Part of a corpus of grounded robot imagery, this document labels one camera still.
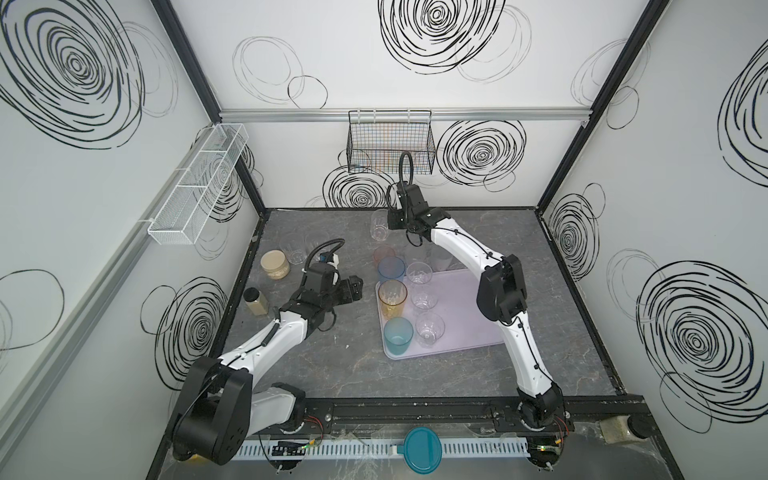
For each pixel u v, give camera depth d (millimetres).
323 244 648
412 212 764
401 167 748
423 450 632
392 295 890
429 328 882
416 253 996
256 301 866
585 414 755
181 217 724
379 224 1014
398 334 841
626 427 647
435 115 1503
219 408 403
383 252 1002
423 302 914
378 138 965
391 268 974
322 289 656
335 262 800
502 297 606
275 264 958
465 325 913
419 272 963
